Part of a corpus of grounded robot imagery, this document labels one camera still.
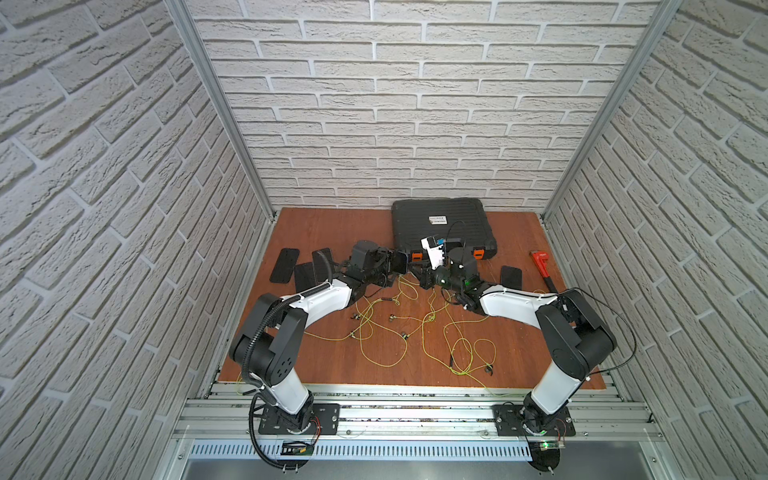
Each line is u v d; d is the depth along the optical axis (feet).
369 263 2.34
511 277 3.35
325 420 2.42
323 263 3.37
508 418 2.43
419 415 2.49
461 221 3.63
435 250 2.59
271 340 1.51
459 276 2.37
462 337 2.87
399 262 2.88
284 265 3.35
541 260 3.42
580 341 1.54
